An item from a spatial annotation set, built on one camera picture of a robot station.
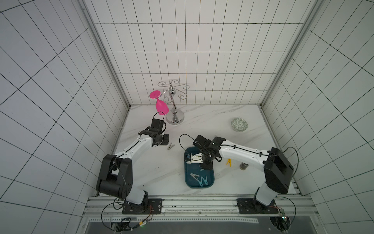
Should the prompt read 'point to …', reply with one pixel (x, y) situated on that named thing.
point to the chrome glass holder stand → (175, 116)
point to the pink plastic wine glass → (161, 107)
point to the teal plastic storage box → (195, 168)
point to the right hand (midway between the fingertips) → (198, 164)
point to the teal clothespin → (205, 181)
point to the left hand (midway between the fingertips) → (163, 142)
